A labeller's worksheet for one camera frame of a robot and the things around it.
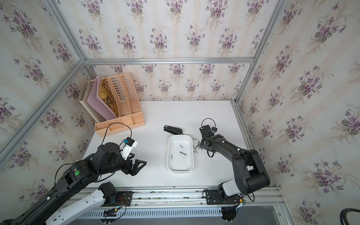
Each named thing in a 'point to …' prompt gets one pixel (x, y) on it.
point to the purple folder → (94, 101)
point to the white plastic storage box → (180, 153)
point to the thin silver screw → (171, 157)
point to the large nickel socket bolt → (183, 153)
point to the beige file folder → (91, 111)
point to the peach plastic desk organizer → (130, 116)
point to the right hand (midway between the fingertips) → (207, 145)
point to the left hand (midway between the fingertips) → (142, 161)
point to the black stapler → (173, 130)
